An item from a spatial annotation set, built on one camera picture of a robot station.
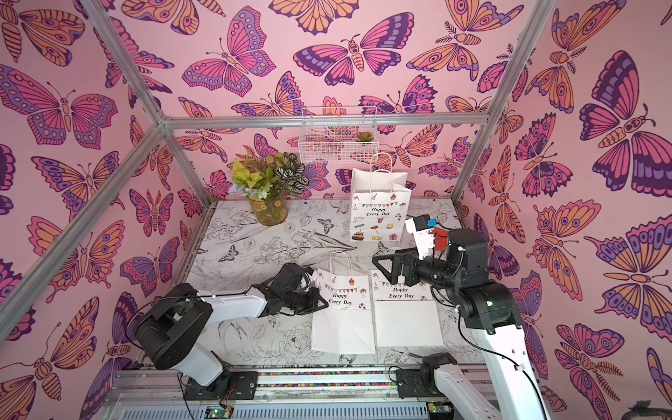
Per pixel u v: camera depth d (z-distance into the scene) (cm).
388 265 54
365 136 92
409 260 53
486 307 41
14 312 50
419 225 54
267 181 98
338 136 96
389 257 54
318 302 80
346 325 84
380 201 90
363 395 73
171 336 45
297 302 76
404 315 85
